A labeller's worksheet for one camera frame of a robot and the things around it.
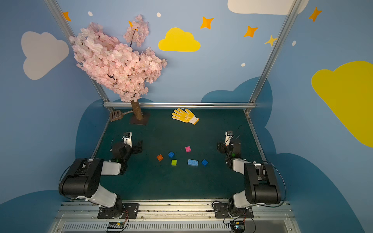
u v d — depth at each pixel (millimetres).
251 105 1151
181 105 1510
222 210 747
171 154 950
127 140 818
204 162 907
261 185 451
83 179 455
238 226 732
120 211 688
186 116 1185
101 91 1081
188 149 972
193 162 907
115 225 732
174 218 738
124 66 721
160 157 929
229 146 767
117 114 1151
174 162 910
